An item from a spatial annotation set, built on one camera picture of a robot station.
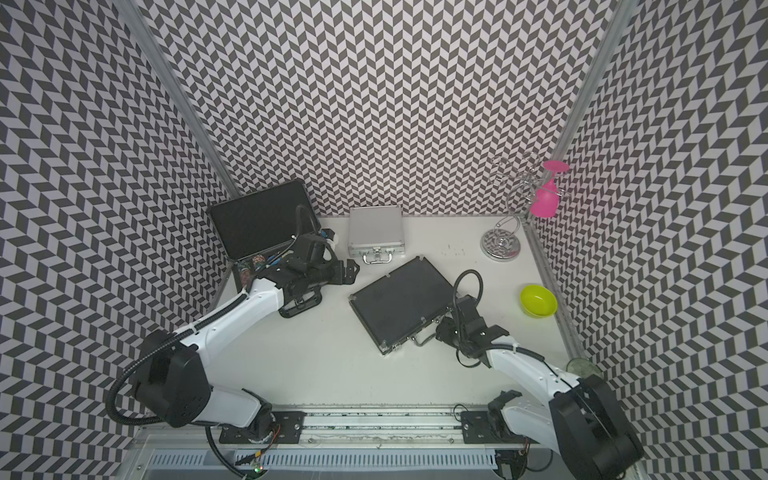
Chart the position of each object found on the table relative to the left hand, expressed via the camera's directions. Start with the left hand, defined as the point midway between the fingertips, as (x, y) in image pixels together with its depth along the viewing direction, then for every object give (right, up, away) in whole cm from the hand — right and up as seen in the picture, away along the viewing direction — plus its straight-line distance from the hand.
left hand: (343, 269), depth 85 cm
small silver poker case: (+8, +11, +23) cm, 27 cm away
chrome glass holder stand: (+53, +8, +20) cm, 57 cm away
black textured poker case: (+17, -10, +5) cm, 21 cm away
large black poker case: (-33, +13, +17) cm, 39 cm away
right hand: (+29, -20, +2) cm, 35 cm away
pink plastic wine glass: (+62, +21, +6) cm, 65 cm away
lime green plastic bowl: (+61, -11, +11) cm, 63 cm away
